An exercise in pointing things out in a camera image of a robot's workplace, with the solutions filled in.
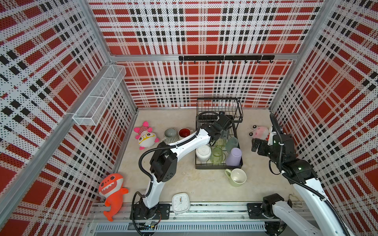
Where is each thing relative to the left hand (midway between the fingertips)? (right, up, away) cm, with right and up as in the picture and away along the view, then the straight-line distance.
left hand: (224, 130), depth 88 cm
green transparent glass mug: (-5, -15, -3) cm, 16 cm away
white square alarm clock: (-25, -37, -13) cm, 46 cm away
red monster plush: (-60, -28, -13) cm, 68 cm away
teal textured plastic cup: (+7, -8, +6) cm, 12 cm away
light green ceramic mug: (+7, -27, -3) cm, 28 cm away
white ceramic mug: (-13, -13, -4) cm, 19 cm away
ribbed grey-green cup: (-35, -5, +15) cm, 39 cm away
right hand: (+17, -5, -15) cm, 23 cm away
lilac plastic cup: (+4, -15, -9) cm, 17 cm away
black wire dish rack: (+2, -15, +5) cm, 16 cm away
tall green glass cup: (-1, -8, +3) cm, 8 cm away
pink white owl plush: (-50, -6, +7) cm, 51 cm away
